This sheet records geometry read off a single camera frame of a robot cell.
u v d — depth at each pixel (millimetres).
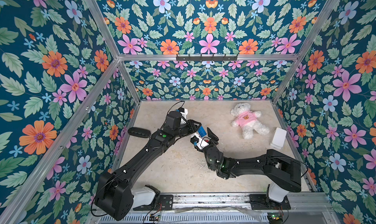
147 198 613
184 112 730
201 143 643
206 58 932
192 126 716
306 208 724
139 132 970
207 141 679
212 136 709
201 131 753
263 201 729
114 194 393
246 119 983
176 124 604
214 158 578
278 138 938
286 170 471
